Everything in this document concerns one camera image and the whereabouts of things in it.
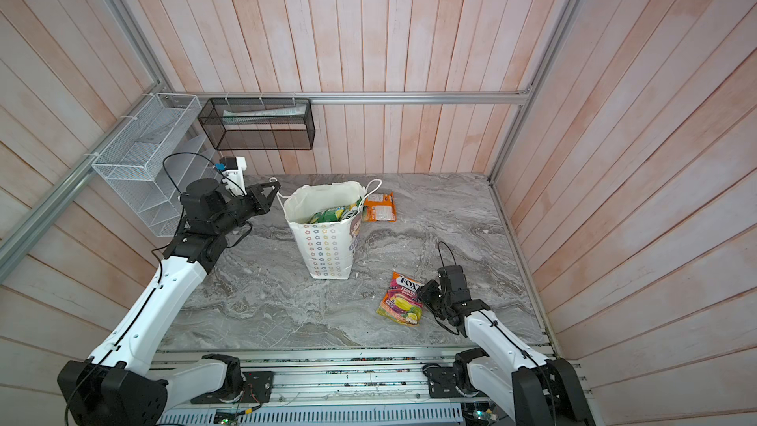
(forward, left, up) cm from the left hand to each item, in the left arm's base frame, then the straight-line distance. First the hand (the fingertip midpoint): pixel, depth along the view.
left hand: (281, 188), depth 73 cm
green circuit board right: (-44, -51, -33) cm, 75 cm away
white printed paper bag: (-7, -10, -17) cm, 21 cm away
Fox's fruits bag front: (-18, -32, -30) cm, 48 cm away
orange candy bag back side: (+18, -26, -30) cm, 43 cm away
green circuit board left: (-45, +13, -36) cm, 59 cm away
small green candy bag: (+5, -9, -18) cm, 20 cm away
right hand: (-13, -38, -32) cm, 51 cm away
